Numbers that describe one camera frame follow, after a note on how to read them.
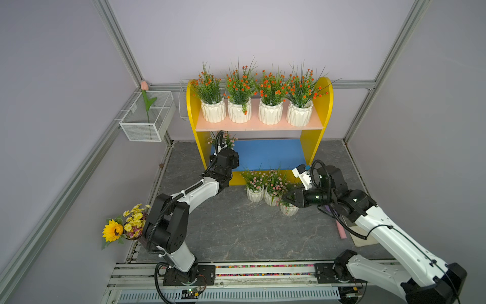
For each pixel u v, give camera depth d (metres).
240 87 0.60
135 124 0.79
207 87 0.62
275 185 0.83
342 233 0.84
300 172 0.65
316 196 0.60
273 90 0.59
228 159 0.68
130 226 0.61
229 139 0.82
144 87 0.89
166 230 0.46
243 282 0.73
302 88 0.59
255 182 0.84
